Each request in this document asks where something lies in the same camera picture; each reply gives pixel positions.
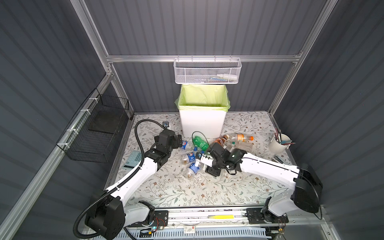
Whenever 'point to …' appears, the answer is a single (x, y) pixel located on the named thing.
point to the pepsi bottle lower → (193, 169)
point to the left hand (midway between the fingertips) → (171, 136)
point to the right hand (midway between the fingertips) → (209, 165)
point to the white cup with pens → (280, 143)
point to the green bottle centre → (200, 144)
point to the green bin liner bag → (203, 97)
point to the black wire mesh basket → (89, 135)
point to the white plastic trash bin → (202, 123)
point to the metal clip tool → (278, 159)
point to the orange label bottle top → (242, 138)
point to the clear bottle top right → (248, 146)
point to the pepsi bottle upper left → (187, 146)
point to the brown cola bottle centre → (221, 140)
